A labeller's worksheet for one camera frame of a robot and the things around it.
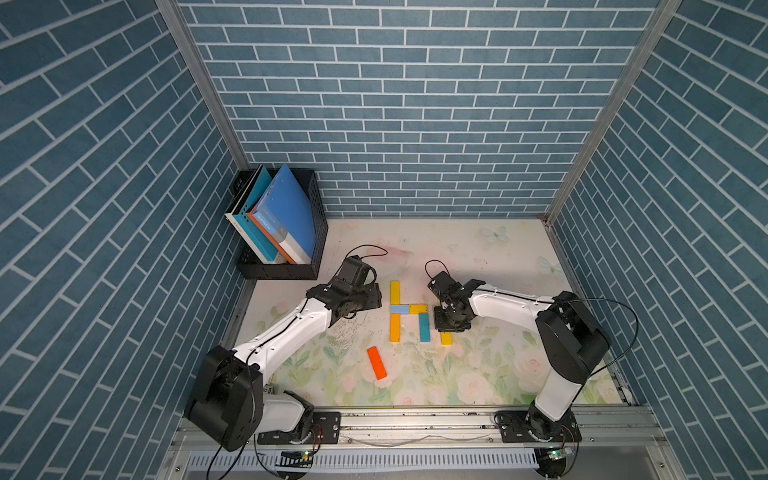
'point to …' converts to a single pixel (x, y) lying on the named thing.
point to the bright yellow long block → (447, 338)
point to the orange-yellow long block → (395, 327)
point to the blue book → (285, 212)
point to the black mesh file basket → (254, 267)
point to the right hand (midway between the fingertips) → (442, 328)
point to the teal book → (258, 183)
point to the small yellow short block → (417, 309)
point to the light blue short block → (399, 309)
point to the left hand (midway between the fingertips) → (381, 297)
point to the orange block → (377, 364)
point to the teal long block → (424, 328)
